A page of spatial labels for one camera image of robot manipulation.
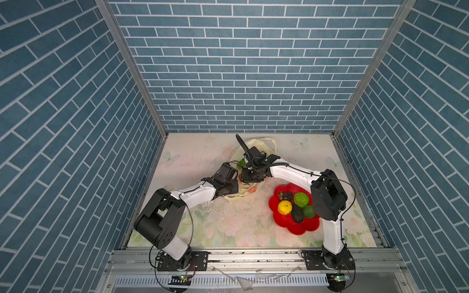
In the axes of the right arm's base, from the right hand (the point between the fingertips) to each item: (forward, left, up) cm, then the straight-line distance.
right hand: (244, 179), depth 92 cm
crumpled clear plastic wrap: (-42, -4, -7) cm, 43 cm away
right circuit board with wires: (-38, -40, -8) cm, 56 cm away
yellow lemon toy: (-13, -20, -1) cm, 23 cm away
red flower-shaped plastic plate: (-17, -21, -6) cm, 27 cm away
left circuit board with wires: (-43, +22, -10) cm, 49 cm away
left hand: (-3, +2, -2) cm, 5 cm away
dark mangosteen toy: (-6, -21, -2) cm, 22 cm away
